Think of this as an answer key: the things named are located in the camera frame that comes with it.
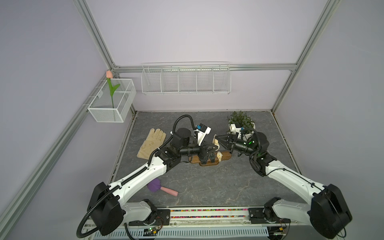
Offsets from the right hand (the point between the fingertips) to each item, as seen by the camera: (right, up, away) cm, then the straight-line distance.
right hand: (215, 137), depth 69 cm
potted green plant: (+19, +10, +22) cm, 30 cm away
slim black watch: (0, -13, +17) cm, 22 cm away
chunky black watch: (-5, -14, +15) cm, 21 cm away
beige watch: (0, -2, 0) cm, 2 cm away
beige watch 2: (+5, -12, +17) cm, 21 cm away
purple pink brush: (-32, -28, +12) cm, 44 cm away
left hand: (+1, -5, 0) cm, 5 cm away
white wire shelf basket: (-16, +37, +30) cm, 50 cm away
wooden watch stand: (-9, -10, -3) cm, 14 cm away
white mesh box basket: (-53, +14, +3) cm, 55 cm away
